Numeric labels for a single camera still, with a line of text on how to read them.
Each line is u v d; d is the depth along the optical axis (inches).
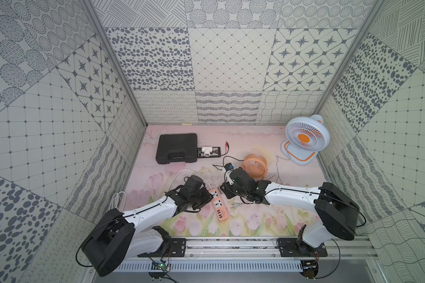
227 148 42.4
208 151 39.8
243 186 25.6
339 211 17.3
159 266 27.6
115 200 34.8
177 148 39.9
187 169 38.8
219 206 32.9
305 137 34.1
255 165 35.6
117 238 16.1
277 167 37.4
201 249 29.7
